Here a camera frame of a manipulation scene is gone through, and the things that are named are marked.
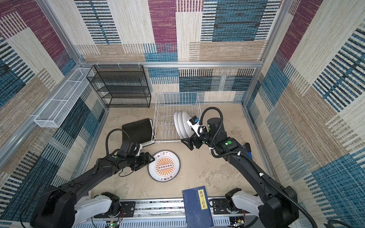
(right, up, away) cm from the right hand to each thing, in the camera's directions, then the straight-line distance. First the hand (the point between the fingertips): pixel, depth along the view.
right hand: (188, 136), depth 75 cm
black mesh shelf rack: (-50, +34, +35) cm, 70 cm away
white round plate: (-13, -20, +12) cm, 27 cm away
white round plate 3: (-3, +3, +12) cm, 13 cm away
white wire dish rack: (-16, +21, +43) cm, 51 cm away
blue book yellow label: (+5, -37, -2) cm, 37 cm away
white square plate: (-26, -7, +19) cm, 33 cm away
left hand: (-21, -15, +9) cm, 27 cm away
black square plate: (-33, 0, +27) cm, 43 cm away
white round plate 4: (0, +1, +14) cm, 14 cm away
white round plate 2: (-7, +5, +12) cm, 15 cm away
